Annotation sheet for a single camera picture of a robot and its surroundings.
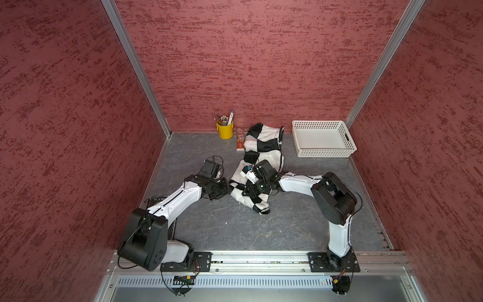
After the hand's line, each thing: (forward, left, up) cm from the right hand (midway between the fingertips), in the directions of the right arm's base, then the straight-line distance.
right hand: (244, 195), depth 91 cm
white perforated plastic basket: (+38, -50, -3) cm, 63 cm away
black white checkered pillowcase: (+35, -11, -1) cm, 37 cm away
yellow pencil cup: (+43, +12, +2) cm, 45 cm away
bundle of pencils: (+39, +11, +15) cm, 43 cm away
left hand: (-2, +7, +5) cm, 9 cm away
